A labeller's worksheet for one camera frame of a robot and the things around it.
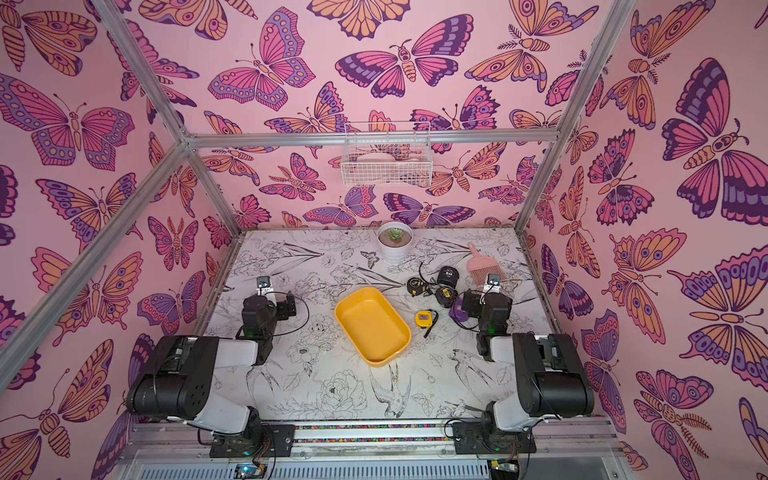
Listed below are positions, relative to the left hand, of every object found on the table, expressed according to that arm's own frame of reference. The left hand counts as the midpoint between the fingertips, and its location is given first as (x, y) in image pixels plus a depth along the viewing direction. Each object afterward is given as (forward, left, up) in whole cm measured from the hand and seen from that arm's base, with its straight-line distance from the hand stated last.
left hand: (278, 290), depth 94 cm
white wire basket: (+33, -34, +27) cm, 55 cm away
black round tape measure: (0, -54, -4) cm, 54 cm away
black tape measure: (+9, -55, -4) cm, 56 cm away
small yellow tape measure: (-7, -47, -6) cm, 47 cm away
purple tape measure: (-5, -57, -5) cm, 57 cm away
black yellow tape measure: (+4, -44, -4) cm, 45 cm away
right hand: (0, -64, 0) cm, 64 cm away
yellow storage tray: (-8, -30, -9) cm, 32 cm away
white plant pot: (+19, -37, +4) cm, 42 cm away
